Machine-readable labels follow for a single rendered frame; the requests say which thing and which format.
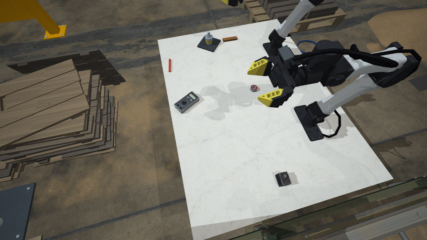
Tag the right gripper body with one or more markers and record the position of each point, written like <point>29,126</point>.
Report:
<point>234,2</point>

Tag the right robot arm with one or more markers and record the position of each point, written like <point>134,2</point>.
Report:
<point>277,36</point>

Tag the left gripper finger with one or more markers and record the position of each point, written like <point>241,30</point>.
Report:
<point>266,99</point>
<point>258,68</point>

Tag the grey multimeter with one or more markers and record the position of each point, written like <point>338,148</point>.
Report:
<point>186,102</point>

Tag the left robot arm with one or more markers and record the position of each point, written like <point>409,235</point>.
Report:
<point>332,70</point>

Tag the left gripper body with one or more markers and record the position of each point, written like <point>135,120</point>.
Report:
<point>281,78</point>

